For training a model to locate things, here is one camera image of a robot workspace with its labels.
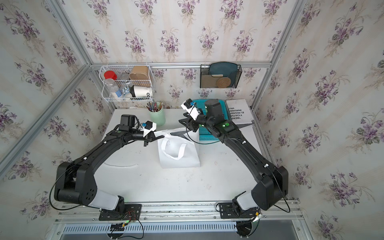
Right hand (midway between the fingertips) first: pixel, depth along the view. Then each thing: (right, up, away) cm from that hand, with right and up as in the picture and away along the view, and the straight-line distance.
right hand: (184, 116), depth 72 cm
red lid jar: (-47, +27, +19) cm, 58 cm away
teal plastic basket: (+9, -8, -4) cm, 12 cm away
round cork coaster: (+25, +24, +25) cm, 42 cm away
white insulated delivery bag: (-3, -16, 0) cm, 16 cm away
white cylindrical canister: (-28, +17, +21) cm, 38 cm away
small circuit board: (-33, -53, -2) cm, 63 cm away
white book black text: (+38, +5, +35) cm, 52 cm away
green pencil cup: (-21, 0, +32) cm, 38 cm away
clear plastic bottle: (-46, +17, +18) cm, 52 cm away
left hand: (-11, -10, +6) cm, 16 cm away
